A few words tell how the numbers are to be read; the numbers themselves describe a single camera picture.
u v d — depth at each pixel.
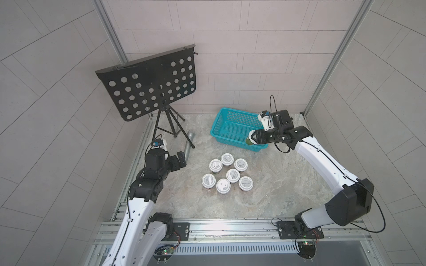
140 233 0.43
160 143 0.62
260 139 0.69
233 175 0.85
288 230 0.72
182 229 0.71
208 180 0.80
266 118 0.70
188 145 0.97
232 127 1.08
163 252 0.65
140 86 0.66
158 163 0.52
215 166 0.87
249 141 0.78
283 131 0.58
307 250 0.68
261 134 0.69
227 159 0.87
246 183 0.79
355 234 0.71
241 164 0.86
